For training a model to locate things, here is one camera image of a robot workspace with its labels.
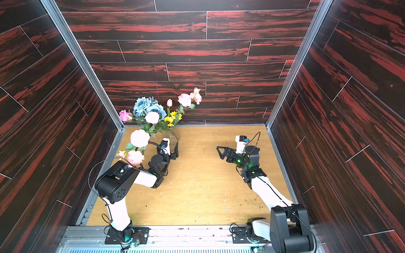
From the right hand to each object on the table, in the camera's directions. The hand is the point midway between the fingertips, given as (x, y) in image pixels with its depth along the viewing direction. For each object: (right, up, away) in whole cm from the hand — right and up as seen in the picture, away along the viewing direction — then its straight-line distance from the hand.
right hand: (225, 147), depth 84 cm
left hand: (-30, +3, +7) cm, 31 cm away
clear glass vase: (-32, +8, +18) cm, 38 cm away
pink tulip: (-32, +27, +9) cm, 43 cm away
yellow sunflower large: (-33, +16, +11) cm, 38 cm away
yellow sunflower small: (-30, +19, +10) cm, 37 cm away
